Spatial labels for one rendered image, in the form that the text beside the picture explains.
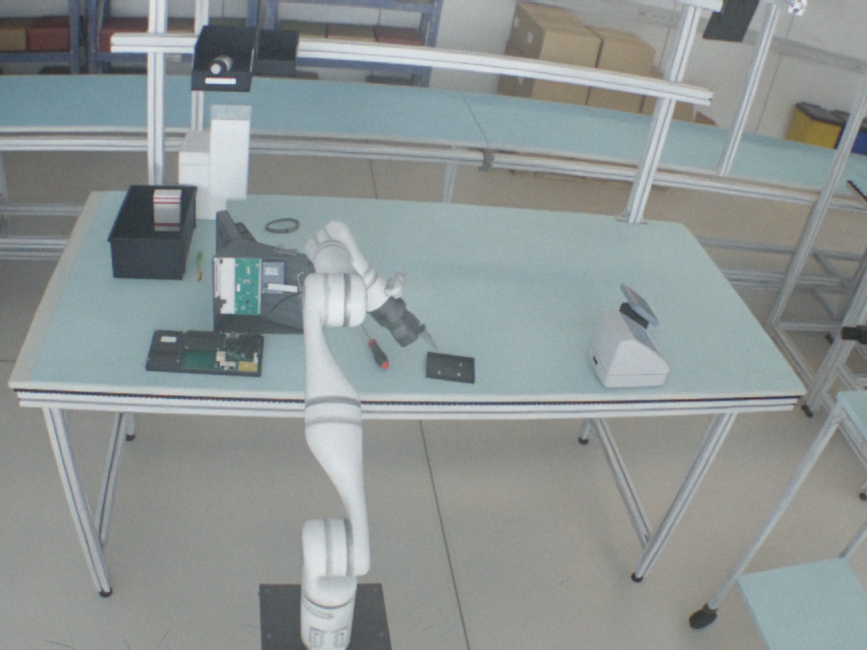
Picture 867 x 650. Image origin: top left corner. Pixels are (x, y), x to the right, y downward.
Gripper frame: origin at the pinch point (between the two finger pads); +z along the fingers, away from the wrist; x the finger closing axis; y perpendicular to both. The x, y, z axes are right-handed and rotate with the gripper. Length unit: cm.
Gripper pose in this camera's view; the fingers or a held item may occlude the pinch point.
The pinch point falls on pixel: (437, 348)
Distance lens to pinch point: 174.5
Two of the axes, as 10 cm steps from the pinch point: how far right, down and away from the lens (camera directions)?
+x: -0.3, 5.8, -8.2
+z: 5.8, 6.7, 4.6
